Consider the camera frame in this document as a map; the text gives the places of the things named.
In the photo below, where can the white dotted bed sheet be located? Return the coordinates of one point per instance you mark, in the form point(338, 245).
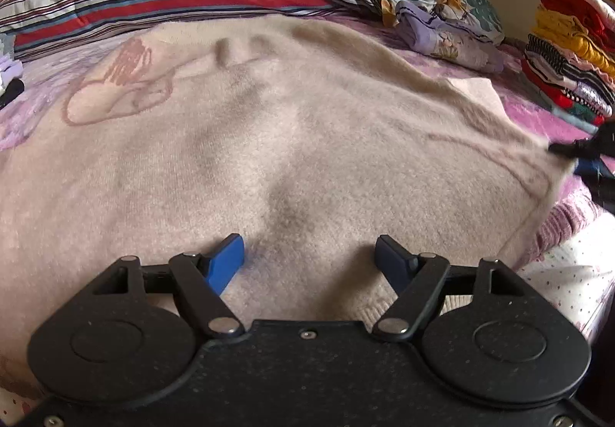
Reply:
point(577, 277)

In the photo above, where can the floral folded quilt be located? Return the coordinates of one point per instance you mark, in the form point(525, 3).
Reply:
point(464, 32)

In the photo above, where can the beige fuzzy sweater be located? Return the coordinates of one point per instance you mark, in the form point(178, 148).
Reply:
point(307, 138)

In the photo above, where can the purple pink fleece blanket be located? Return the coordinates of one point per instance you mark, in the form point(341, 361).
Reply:
point(575, 223)

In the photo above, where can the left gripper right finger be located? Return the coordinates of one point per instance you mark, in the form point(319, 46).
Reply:
point(483, 330)

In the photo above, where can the stack of folded clothes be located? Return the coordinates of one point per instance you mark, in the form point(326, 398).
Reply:
point(569, 59)

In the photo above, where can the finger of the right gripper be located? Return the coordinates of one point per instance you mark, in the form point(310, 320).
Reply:
point(602, 143)

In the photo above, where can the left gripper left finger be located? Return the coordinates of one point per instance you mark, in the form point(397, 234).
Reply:
point(132, 335)

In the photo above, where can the small folded clothes pile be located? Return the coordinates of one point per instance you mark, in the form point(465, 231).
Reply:
point(11, 83)

